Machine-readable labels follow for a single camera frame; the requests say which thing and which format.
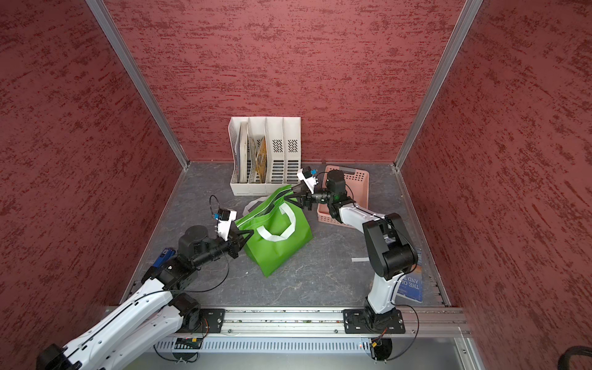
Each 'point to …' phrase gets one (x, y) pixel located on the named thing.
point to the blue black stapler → (166, 254)
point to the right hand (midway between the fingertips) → (286, 197)
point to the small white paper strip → (359, 259)
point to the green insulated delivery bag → (280, 228)
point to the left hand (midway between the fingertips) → (252, 237)
